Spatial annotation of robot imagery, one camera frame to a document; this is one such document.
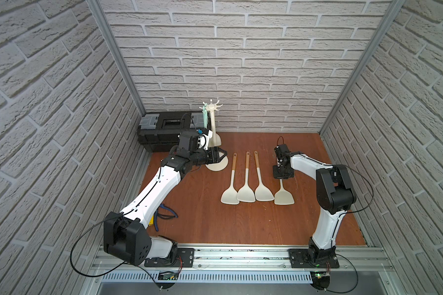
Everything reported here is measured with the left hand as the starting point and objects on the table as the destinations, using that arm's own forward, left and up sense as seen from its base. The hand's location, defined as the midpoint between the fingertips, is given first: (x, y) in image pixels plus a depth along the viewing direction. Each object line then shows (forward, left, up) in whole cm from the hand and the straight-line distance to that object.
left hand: (225, 151), depth 76 cm
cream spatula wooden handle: (-9, -3, -25) cm, 27 cm away
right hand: (+4, -32, -25) cm, 41 cm away
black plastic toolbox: (+21, +36, -10) cm, 43 cm away
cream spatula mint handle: (-10, -29, -24) cm, 39 cm away
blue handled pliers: (-18, +30, -28) cm, 44 cm away
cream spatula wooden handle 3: (-8, -19, -24) cm, 32 cm away
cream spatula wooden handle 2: (-7, -11, -26) cm, 29 cm away
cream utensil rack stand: (+14, +5, -9) cm, 17 cm away
